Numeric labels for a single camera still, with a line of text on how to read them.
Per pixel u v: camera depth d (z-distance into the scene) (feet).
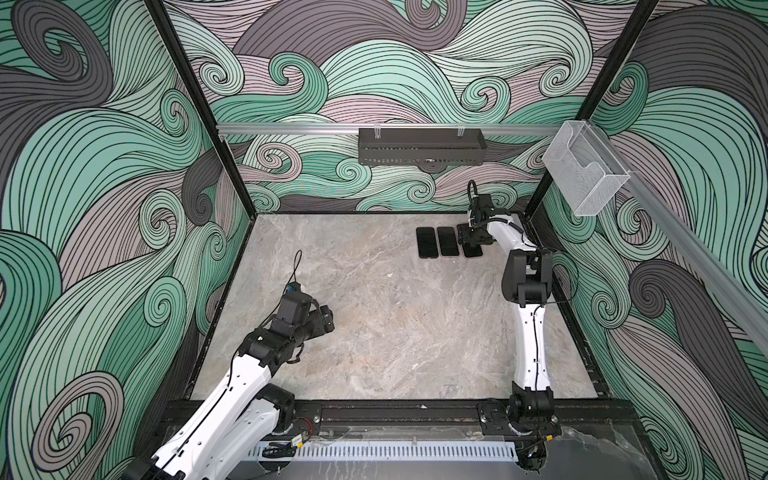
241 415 1.59
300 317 1.98
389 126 3.11
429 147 3.12
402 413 2.44
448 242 3.60
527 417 2.17
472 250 3.50
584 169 2.60
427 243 3.65
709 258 1.87
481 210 2.81
